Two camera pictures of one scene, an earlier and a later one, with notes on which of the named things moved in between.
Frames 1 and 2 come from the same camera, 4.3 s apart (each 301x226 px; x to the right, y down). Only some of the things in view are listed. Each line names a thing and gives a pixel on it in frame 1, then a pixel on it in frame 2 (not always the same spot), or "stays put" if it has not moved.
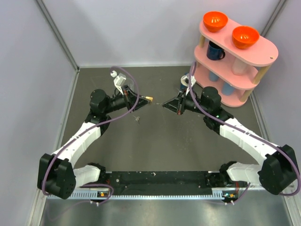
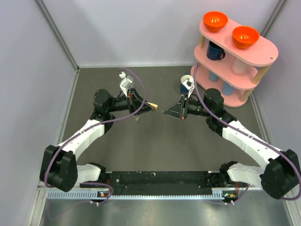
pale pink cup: x=239 y=67 stays put
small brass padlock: x=150 y=98 -> x=155 y=106
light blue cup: x=212 y=77 stays put
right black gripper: x=178 y=104 -> x=176 y=110
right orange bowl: x=245 y=37 stays put
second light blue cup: x=227 y=89 stays put
